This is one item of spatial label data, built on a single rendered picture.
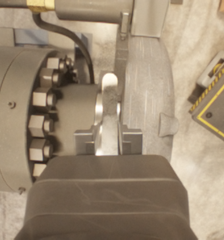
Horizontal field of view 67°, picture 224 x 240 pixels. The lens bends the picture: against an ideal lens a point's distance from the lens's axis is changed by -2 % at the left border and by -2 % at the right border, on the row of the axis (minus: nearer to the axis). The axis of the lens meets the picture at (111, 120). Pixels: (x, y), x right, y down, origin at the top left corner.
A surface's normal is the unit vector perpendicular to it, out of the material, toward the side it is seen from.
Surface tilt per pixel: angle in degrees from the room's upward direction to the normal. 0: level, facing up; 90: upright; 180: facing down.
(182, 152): 0
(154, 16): 22
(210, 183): 0
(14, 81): 42
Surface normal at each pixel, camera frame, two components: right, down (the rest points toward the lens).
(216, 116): -0.01, 0.33
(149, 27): -0.04, 0.66
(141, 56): 0.07, -0.45
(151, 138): 0.03, 0.04
